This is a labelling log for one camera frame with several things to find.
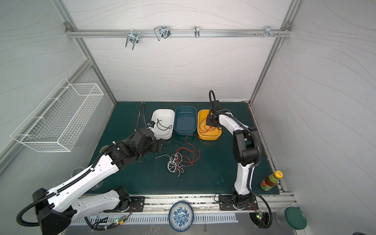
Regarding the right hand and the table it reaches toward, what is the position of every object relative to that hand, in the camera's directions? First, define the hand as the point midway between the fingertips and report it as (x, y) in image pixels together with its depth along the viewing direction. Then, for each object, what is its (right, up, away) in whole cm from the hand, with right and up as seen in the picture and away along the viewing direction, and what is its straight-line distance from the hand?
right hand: (213, 119), depth 99 cm
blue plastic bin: (-20, -1, +9) cm, 21 cm away
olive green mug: (-71, -18, -9) cm, 73 cm away
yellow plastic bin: (-5, -10, +3) cm, 11 cm away
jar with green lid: (+28, -41, -37) cm, 62 cm away
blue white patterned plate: (-20, -47, -29) cm, 58 cm away
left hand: (-33, -9, -23) cm, 41 cm away
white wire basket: (-79, -2, -31) cm, 85 cm away
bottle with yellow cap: (+23, -31, -28) cm, 48 cm away
